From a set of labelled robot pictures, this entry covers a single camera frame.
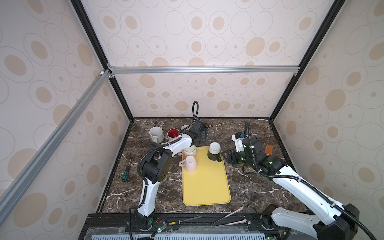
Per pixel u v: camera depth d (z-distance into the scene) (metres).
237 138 0.67
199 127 0.78
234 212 0.76
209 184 0.87
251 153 0.55
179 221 0.74
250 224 0.73
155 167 0.54
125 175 0.87
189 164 0.85
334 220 0.39
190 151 0.90
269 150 0.98
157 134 1.03
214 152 0.91
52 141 0.55
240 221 0.73
